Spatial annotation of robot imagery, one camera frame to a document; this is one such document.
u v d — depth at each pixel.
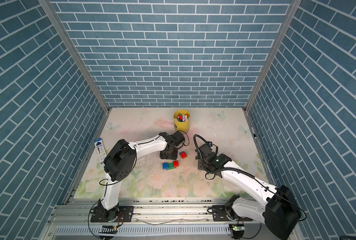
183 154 0.91
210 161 0.60
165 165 0.87
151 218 0.73
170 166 0.89
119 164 0.52
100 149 0.96
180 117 0.99
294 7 0.71
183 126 0.99
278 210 0.39
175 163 0.88
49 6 0.70
